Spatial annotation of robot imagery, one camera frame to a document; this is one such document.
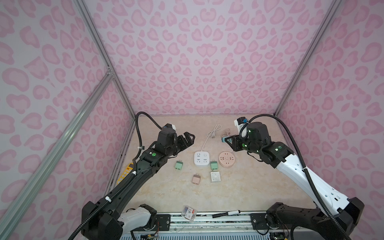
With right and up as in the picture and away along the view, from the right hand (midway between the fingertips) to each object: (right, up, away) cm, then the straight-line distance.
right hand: (227, 137), depth 72 cm
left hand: (-16, -1, +3) cm, 17 cm away
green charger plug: (-4, -18, +21) cm, 28 cm away
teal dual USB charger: (-2, -1, +2) cm, 3 cm away
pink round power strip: (+4, -15, +21) cm, 26 cm away
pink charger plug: (-15, -25, +14) cm, 32 cm away
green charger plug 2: (-26, -18, +20) cm, 37 cm away
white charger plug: (-4, -24, +14) cm, 28 cm away
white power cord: (-4, +1, +35) cm, 35 cm away
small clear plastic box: (-19, -38, +3) cm, 42 cm away
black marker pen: (+4, -38, +3) cm, 38 cm away
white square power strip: (-12, -14, +21) cm, 28 cm away
